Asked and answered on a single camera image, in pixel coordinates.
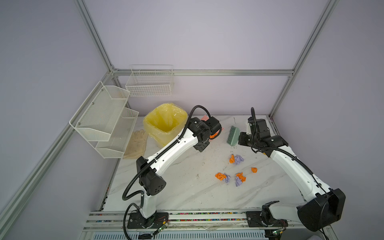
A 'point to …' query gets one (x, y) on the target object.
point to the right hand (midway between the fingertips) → (238, 136)
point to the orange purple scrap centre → (223, 177)
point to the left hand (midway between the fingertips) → (193, 142)
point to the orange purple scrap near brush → (236, 159)
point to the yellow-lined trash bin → (164, 122)
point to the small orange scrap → (254, 169)
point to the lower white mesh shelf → (115, 147)
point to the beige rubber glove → (136, 146)
